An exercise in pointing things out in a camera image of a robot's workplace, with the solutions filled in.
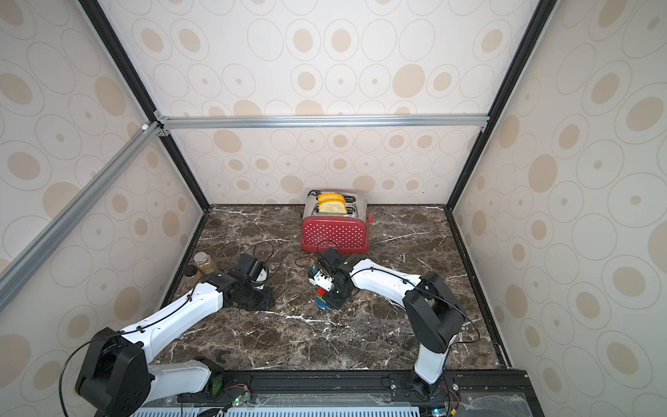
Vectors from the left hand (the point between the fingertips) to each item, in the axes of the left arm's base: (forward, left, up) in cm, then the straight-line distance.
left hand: (277, 301), depth 83 cm
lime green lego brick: (+1, -14, 0) cm, 14 cm away
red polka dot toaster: (+24, -23, +6) cm, 34 cm away
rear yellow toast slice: (+34, -17, +14) cm, 40 cm away
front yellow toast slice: (+30, -17, +13) cm, 37 cm away
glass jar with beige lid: (+13, +27, +2) cm, 30 cm away
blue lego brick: (+2, -14, -6) cm, 16 cm away
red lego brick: (+1, -15, +6) cm, 16 cm away
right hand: (+1, -17, -4) cm, 18 cm away
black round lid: (+16, +37, -9) cm, 42 cm away
